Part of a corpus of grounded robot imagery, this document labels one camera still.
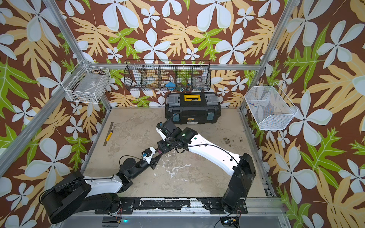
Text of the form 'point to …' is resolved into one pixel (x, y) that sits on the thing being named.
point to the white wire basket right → (270, 108)
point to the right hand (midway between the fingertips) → (161, 145)
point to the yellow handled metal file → (110, 134)
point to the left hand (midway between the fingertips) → (161, 148)
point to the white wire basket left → (86, 83)
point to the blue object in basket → (171, 86)
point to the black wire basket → (166, 75)
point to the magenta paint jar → (159, 151)
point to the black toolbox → (193, 108)
